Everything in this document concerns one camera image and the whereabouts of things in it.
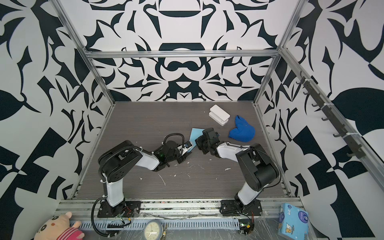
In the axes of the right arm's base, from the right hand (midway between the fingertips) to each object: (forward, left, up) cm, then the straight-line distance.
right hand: (194, 140), depth 92 cm
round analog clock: (-44, +19, -1) cm, 48 cm away
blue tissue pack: (-42, -43, -1) cm, 60 cm away
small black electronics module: (-43, -23, -7) cm, 49 cm away
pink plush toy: (-43, +58, +2) cm, 73 cm away
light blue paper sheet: (+7, -1, -3) cm, 8 cm away
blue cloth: (+8, -33, -4) cm, 34 cm away
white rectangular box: (+19, -17, -1) cm, 26 cm away
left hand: (-3, +3, -3) cm, 5 cm away
